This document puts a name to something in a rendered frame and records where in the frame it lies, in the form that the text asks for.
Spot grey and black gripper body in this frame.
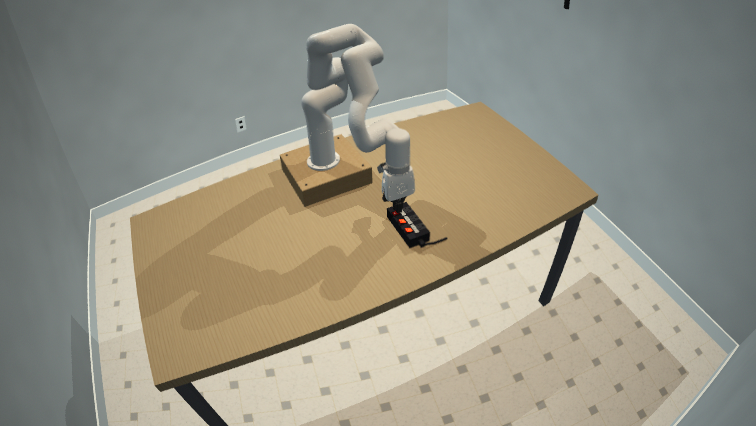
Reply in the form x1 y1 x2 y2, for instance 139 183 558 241
382 166 415 201

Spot black power strip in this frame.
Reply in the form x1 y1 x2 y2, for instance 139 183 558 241
387 202 448 248

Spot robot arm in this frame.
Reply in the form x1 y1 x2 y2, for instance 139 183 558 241
301 24 410 175

